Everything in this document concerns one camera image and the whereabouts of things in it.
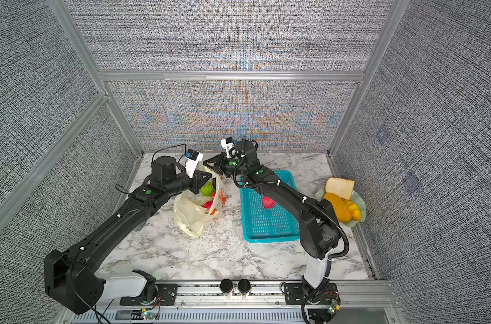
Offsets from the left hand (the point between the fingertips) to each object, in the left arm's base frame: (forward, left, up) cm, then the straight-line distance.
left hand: (214, 173), depth 75 cm
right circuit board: (-41, -40, -24) cm, 62 cm away
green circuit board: (-41, +24, -27) cm, 54 cm away
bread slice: (+5, -58, -20) cm, 61 cm away
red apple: (-1, -22, -22) cm, 31 cm away
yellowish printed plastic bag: (-7, +10, -17) cm, 21 cm away
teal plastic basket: (-9, -19, -28) cm, 34 cm away
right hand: (+3, +4, +5) cm, 7 cm away
